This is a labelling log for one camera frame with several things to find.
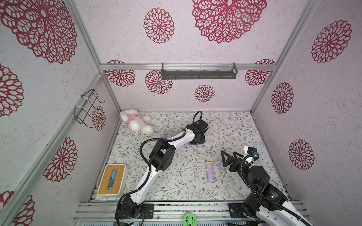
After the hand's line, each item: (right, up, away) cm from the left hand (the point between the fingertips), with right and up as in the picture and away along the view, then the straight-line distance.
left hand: (201, 141), depth 101 cm
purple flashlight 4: (+3, -17, -16) cm, 23 cm away
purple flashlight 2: (-10, -2, -4) cm, 11 cm away
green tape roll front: (-10, -34, -33) cm, 49 cm away
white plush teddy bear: (-43, +14, -9) cm, 47 cm away
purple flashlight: (-27, +4, +1) cm, 28 cm away
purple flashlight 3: (-1, -3, -4) cm, 5 cm away
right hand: (+9, -2, -30) cm, 31 cm away
